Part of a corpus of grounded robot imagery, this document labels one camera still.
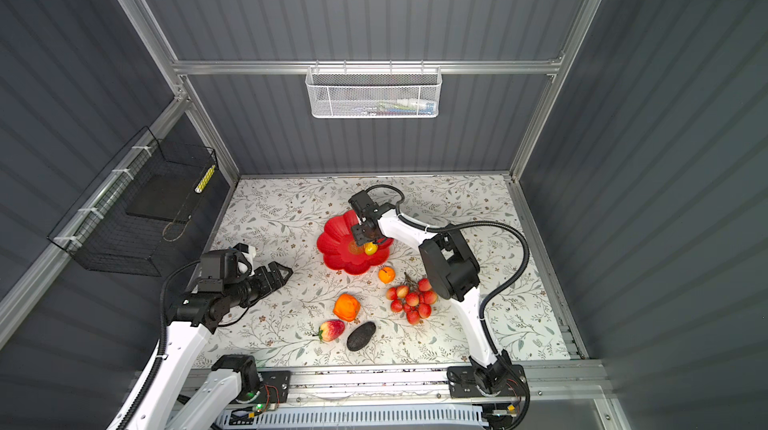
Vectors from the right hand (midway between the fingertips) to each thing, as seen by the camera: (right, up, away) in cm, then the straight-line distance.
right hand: (368, 234), depth 100 cm
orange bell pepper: (-4, -18, -19) cm, 26 cm away
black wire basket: (-57, +3, -34) cm, 66 cm away
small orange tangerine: (+6, -11, -11) cm, 16 cm away
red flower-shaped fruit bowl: (-9, -5, 0) cm, 10 cm away
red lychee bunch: (+15, -17, -18) cm, 28 cm away
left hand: (-21, -9, -22) cm, 32 cm away
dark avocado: (0, -25, -21) cm, 33 cm away
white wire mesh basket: (0, +58, +24) cm, 63 cm away
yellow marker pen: (-44, +15, -20) cm, 50 cm away
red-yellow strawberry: (-8, -23, -21) cm, 33 cm away
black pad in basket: (-50, +13, -22) cm, 56 cm away
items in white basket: (+10, +41, -6) cm, 43 cm away
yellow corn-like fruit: (+1, -4, -4) cm, 6 cm away
